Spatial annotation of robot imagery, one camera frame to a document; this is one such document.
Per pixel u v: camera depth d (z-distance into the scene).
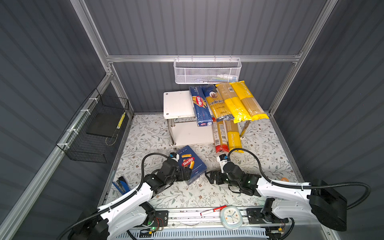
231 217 0.72
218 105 0.74
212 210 0.75
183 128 1.09
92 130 0.74
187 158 0.88
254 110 0.71
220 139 0.94
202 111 0.70
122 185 0.86
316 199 0.43
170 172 0.65
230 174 0.62
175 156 0.76
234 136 0.96
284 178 0.87
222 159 0.74
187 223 0.74
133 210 0.60
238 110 0.71
